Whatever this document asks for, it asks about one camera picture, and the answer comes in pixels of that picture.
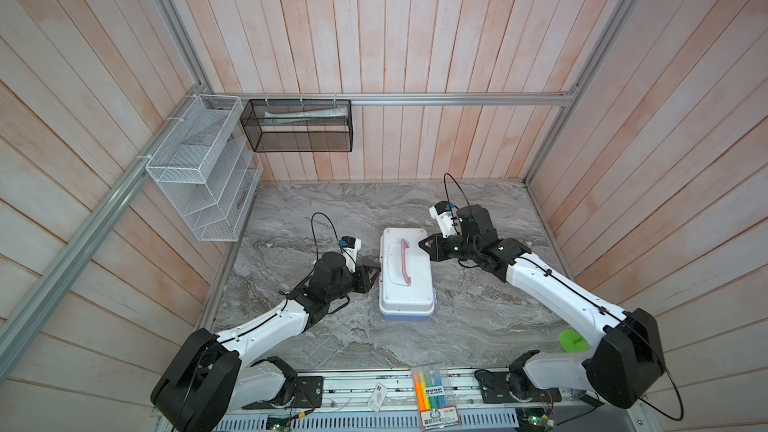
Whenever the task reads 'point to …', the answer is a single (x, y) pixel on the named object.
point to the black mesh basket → (299, 125)
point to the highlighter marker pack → (431, 394)
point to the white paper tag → (378, 396)
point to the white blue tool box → (406, 279)
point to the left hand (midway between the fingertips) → (377, 274)
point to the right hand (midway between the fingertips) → (419, 243)
